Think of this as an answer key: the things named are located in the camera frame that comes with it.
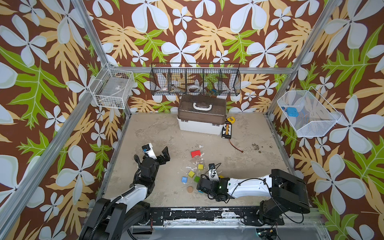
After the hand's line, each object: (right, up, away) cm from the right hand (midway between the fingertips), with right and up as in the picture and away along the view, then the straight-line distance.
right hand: (207, 182), depth 86 cm
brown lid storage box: (-1, +41, +7) cm, 41 cm away
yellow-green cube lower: (-9, +5, +1) cm, 11 cm away
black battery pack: (+17, +30, +22) cm, 41 cm away
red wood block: (-6, +16, +11) cm, 20 cm away
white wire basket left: (-55, +55, +1) cm, 78 cm away
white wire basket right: (+57, +39, -4) cm, 69 cm away
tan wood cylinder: (-10, -2, -4) cm, 11 cm away
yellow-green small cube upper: (-4, +8, +3) cm, 10 cm away
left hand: (-28, +21, 0) cm, 35 cm away
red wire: (+24, +16, +13) cm, 32 cm away
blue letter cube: (-13, +2, +1) cm, 13 cm away
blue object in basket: (+50, +42, 0) cm, 65 cm away
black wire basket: (-7, +65, +12) cm, 66 cm away
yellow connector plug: (+22, +39, +29) cm, 53 cm away
